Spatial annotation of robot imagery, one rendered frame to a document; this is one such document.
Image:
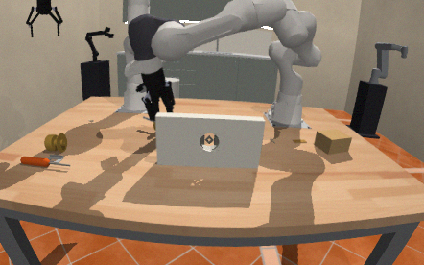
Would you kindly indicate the orange-handled screwdriver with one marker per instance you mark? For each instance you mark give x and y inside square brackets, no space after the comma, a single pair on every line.
[37,161]

